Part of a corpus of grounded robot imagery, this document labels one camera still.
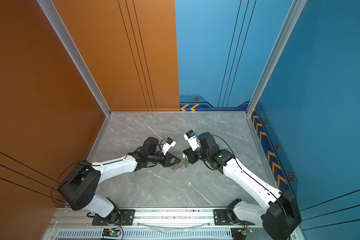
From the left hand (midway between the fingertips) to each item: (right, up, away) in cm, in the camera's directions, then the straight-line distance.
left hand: (179, 159), depth 82 cm
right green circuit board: (+31, -31, -12) cm, 46 cm away
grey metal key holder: (0, -6, +8) cm, 10 cm away
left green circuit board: (-32, -32, -11) cm, 47 cm away
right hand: (+2, +5, -5) cm, 8 cm away
